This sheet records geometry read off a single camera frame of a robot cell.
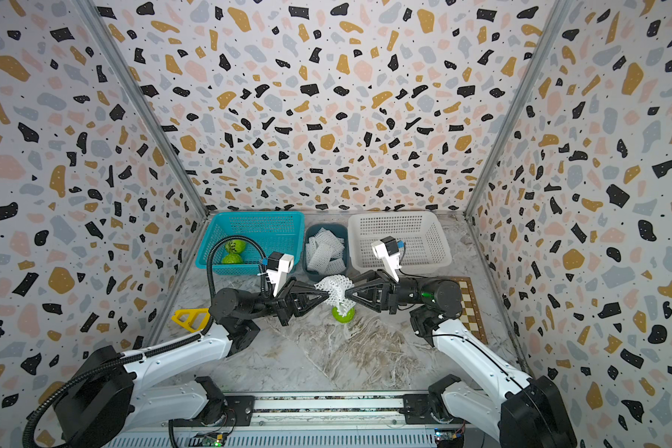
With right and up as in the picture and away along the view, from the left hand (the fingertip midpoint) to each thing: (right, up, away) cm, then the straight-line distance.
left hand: (325, 302), depth 57 cm
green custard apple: (+2, -12, +31) cm, 34 cm away
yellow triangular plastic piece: (-47, -14, +31) cm, 58 cm away
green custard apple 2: (-38, +10, +46) cm, 60 cm away
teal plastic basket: (-24, +16, +56) cm, 63 cm away
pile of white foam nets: (-5, +8, +42) cm, 43 cm away
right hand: (+5, 0, -1) cm, 5 cm away
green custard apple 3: (-38, +6, +43) cm, 57 cm away
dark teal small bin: (-1, +17, +53) cm, 56 cm away
